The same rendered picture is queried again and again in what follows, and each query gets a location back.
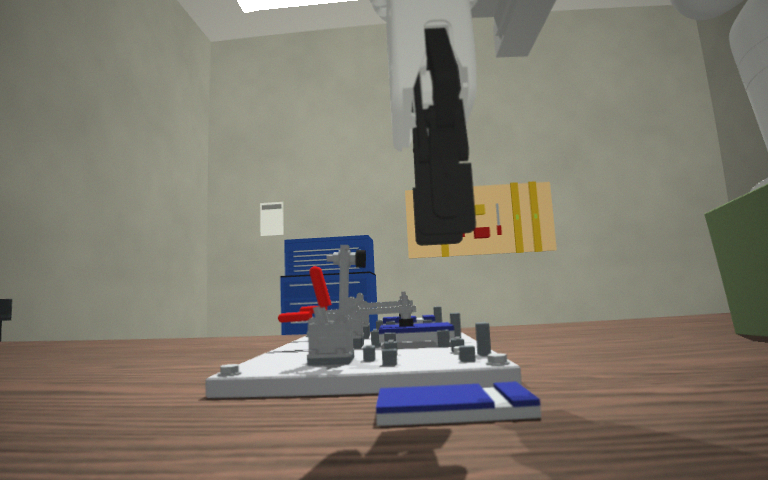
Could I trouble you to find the blue rectangular block with white slot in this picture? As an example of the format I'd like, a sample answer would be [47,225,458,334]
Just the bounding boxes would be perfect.
[383,315,435,325]

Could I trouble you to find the blue rectangular block with white band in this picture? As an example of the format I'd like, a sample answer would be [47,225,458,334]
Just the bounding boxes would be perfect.
[376,382,541,426]

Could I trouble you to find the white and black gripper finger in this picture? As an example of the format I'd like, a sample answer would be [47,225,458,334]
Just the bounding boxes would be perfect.
[412,127,463,246]
[414,28,476,235]

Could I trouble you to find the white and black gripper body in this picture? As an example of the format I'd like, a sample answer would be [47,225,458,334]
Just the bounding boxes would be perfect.
[371,0,477,151]

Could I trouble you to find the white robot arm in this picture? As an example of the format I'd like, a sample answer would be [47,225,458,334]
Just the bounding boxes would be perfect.
[471,0,768,150]

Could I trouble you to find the blue metal plate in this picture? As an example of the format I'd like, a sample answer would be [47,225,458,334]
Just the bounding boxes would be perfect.
[379,322,455,343]

